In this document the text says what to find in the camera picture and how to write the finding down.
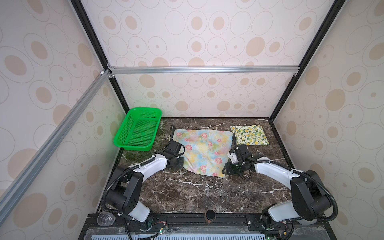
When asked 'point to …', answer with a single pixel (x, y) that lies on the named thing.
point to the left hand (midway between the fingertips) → (184, 160)
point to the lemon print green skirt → (250, 135)
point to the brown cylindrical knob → (210, 216)
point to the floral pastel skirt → (205, 151)
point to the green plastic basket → (138, 129)
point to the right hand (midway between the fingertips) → (225, 171)
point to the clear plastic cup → (105, 218)
